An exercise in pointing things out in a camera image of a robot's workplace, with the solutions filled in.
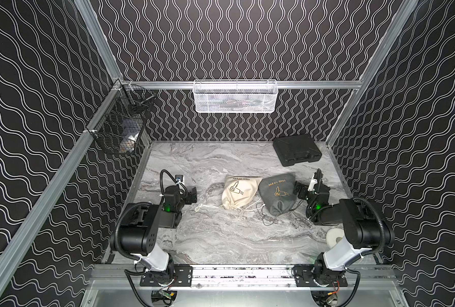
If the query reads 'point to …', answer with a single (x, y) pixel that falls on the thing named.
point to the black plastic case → (296, 149)
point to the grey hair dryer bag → (278, 192)
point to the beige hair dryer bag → (238, 188)
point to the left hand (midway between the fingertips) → (185, 185)
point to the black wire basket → (120, 132)
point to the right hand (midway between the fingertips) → (307, 183)
